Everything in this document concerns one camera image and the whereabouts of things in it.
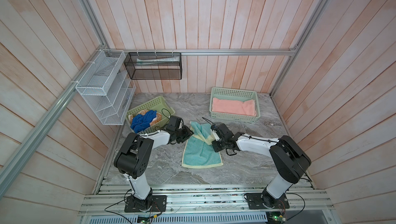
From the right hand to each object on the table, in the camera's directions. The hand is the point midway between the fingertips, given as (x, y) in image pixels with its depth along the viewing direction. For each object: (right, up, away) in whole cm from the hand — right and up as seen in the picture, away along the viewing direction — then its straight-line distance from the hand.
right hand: (214, 143), depth 94 cm
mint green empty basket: (+19, +33, +25) cm, 45 cm away
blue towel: (-46, +14, 0) cm, 48 cm away
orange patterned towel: (-37, +15, +7) cm, 41 cm away
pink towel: (+26, +22, +14) cm, 37 cm away
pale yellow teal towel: (-10, -4, -5) cm, 12 cm away
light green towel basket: (-39, +25, +20) cm, 51 cm away
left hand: (-13, +5, 0) cm, 14 cm away
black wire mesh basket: (-40, +52, +10) cm, 66 cm away
